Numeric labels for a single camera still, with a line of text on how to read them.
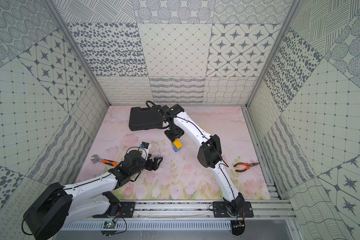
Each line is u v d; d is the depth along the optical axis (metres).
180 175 0.86
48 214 0.41
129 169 0.65
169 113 0.64
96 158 0.90
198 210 0.76
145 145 0.76
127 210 0.73
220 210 0.73
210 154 0.56
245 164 0.88
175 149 0.90
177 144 0.86
